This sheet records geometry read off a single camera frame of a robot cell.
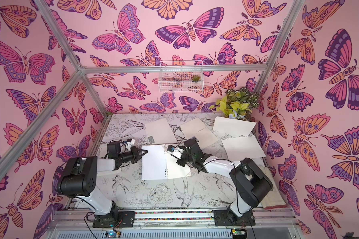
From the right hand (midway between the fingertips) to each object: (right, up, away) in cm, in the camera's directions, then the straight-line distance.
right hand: (173, 151), depth 87 cm
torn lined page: (+46, 0, +13) cm, 48 cm away
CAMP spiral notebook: (+16, +13, +24) cm, 31 cm away
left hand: (-16, -1, +4) cm, 16 cm away
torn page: (+38, +14, +7) cm, 41 cm away
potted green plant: (+40, +29, +5) cm, 49 cm away
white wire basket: (+4, +47, +19) cm, 50 cm away
